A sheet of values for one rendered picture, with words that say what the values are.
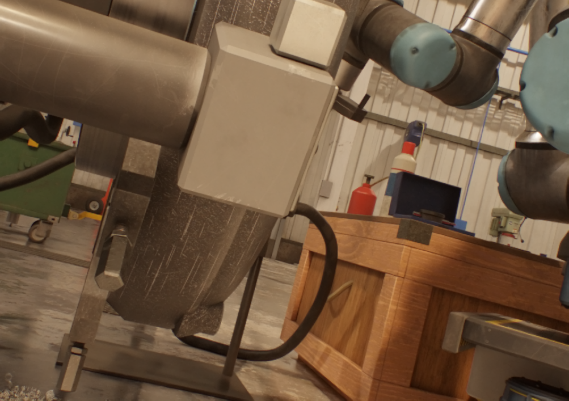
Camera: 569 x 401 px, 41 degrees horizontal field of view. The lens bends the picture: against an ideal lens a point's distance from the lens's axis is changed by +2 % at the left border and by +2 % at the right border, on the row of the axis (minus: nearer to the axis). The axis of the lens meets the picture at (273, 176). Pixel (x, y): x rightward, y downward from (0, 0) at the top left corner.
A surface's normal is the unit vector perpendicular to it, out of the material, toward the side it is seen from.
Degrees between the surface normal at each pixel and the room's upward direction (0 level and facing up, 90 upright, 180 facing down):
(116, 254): 41
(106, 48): 72
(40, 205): 90
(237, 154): 112
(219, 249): 134
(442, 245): 90
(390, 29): 79
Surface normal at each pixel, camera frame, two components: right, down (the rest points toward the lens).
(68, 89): 0.03, 0.55
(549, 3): -0.67, 0.09
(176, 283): -0.07, 0.78
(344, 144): 0.11, -0.05
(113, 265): 0.34, -0.74
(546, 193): -0.82, 0.16
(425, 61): 0.44, 0.49
